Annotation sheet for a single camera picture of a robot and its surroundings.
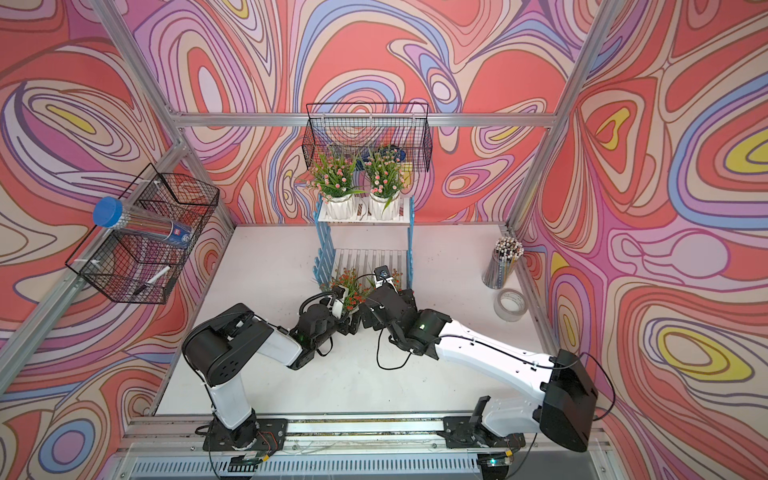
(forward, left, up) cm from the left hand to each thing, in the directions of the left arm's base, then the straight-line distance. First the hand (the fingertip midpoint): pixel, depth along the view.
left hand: (356, 306), depth 93 cm
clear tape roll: (-3, -48, -1) cm, 48 cm away
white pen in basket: (-2, +46, +22) cm, 51 cm away
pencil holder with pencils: (+9, -45, +11) cm, 47 cm away
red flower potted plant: (-3, -1, +12) cm, 12 cm away
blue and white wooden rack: (+30, 0, -3) cm, 31 cm away
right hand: (-8, -9, +13) cm, 17 cm away
